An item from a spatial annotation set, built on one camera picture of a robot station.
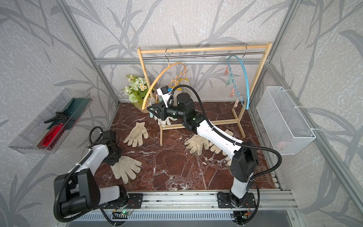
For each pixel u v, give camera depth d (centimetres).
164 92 60
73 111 68
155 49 61
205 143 96
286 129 62
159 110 61
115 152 72
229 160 89
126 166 84
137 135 100
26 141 57
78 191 41
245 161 44
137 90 89
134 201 72
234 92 119
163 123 86
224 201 73
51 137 59
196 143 96
